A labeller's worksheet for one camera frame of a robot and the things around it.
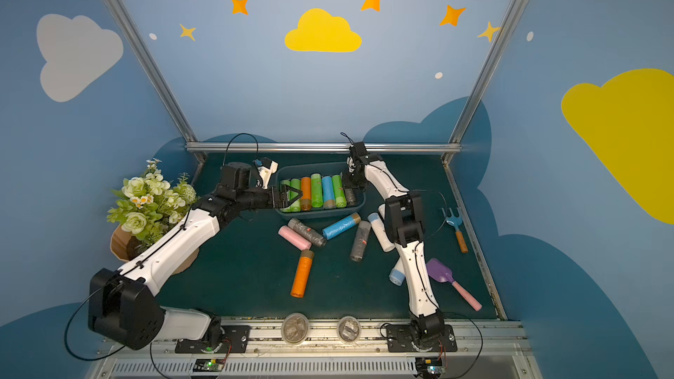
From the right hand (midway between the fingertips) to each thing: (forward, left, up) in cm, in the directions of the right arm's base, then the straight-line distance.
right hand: (352, 181), depth 107 cm
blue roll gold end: (-20, +4, -2) cm, 21 cm away
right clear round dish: (-54, -1, +1) cm, 54 cm away
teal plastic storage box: (-13, -2, -1) cm, 13 cm away
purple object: (-36, -32, -3) cm, 48 cm away
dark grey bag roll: (-24, +15, -1) cm, 29 cm away
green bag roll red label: (-5, +14, 0) cm, 15 cm away
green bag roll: (-1, +27, -2) cm, 27 cm away
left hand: (-22, +17, +20) cm, 34 cm away
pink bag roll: (-27, +18, -2) cm, 33 cm away
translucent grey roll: (-26, -4, -1) cm, 26 cm away
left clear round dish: (-55, +14, +1) cm, 57 cm away
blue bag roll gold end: (-10, +9, 0) cm, 13 cm away
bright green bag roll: (-9, +4, -1) cm, 10 cm away
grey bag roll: (-7, 0, -1) cm, 7 cm away
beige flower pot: (-38, +69, +10) cm, 79 cm away
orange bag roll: (-40, +15, -2) cm, 43 cm away
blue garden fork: (-14, -41, -3) cm, 43 cm away
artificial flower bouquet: (-32, +56, +24) cm, 69 cm away
